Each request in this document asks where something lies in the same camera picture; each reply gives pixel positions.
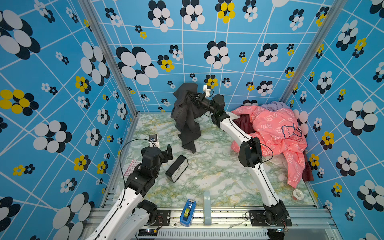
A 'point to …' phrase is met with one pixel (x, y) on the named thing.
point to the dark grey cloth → (184, 113)
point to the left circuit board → (147, 232)
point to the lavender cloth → (275, 105)
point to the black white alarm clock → (177, 168)
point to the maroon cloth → (245, 123)
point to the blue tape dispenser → (188, 213)
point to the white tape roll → (299, 198)
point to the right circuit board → (284, 230)
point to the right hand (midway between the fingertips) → (188, 92)
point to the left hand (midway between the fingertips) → (161, 145)
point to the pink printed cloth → (279, 131)
